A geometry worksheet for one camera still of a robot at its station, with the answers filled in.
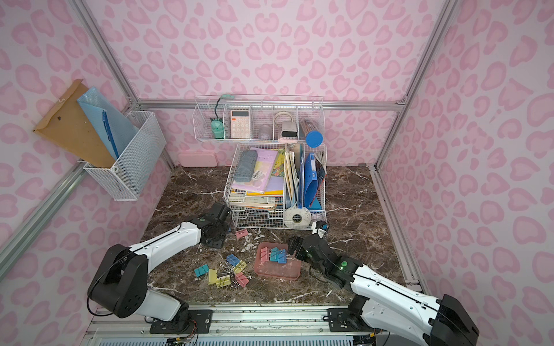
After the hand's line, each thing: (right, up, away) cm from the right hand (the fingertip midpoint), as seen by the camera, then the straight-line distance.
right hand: (294, 243), depth 80 cm
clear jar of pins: (+11, +8, +14) cm, 19 cm away
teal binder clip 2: (-36, -12, +4) cm, 38 cm away
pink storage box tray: (-1, -12, +6) cm, 14 cm away
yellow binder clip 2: (-26, -14, 0) cm, 30 cm away
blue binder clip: (-4, -7, +6) cm, 10 cm away
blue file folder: (+7, +24, +8) cm, 27 cm away
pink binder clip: (-11, -6, +8) cm, 15 cm away
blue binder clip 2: (-24, -8, +6) cm, 26 cm away
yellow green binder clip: (-21, -10, +4) cm, 23 cm away
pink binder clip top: (-22, +1, +11) cm, 25 cm away
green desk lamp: (-32, +47, +11) cm, 58 cm away
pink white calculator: (-23, +48, +16) cm, 56 cm away
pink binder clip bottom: (-20, -14, +1) cm, 24 cm away
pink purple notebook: (-11, +33, +14) cm, 37 cm away
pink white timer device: (-2, +44, +10) cm, 45 cm away
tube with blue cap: (+8, +40, +5) cm, 41 cm away
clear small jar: (-12, +45, +16) cm, 49 cm away
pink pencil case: (-51, +36, +38) cm, 73 cm away
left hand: (-28, +4, +12) cm, 30 cm away
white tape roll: (-1, +9, +13) cm, 16 cm away
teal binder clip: (-8, -6, +7) cm, 12 cm away
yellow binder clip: (-31, -13, +2) cm, 34 cm away
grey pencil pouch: (-19, +29, +8) cm, 36 cm away
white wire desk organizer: (-10, +21, +6) cm, 24 cm away
